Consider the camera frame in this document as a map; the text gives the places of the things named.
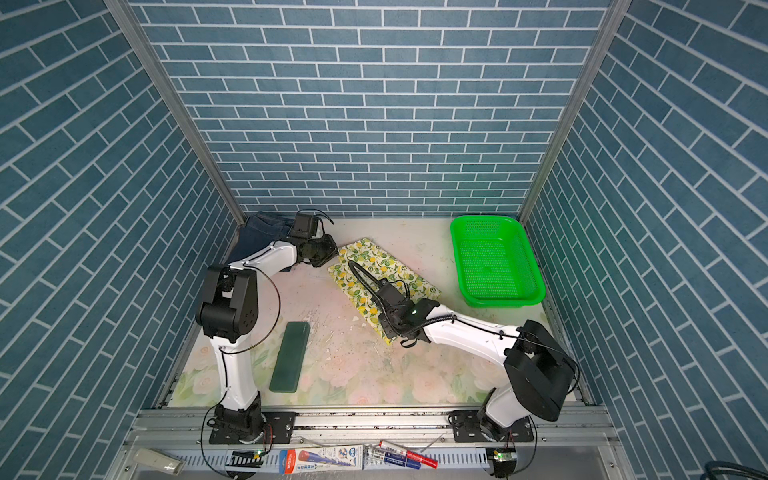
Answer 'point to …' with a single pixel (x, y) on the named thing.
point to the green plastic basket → (496, 263)
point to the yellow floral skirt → (380, 265)
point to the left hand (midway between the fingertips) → (340, 248)
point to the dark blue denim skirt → (260, 230)
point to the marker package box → (309, 460)
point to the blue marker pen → (396, 459)
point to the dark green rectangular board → (289, 359)
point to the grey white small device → (155, 460)
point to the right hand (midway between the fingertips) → (388, 314)
